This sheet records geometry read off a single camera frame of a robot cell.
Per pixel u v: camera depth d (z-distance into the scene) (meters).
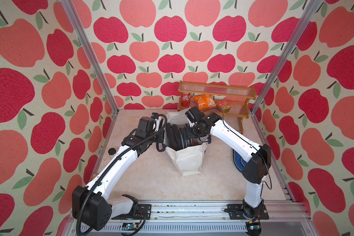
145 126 0.58
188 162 0.75
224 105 0.99
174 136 0.84
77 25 0.75
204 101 0.99
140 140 0.54
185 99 0.96
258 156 0.47
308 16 0.72
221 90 1.10
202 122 0.58
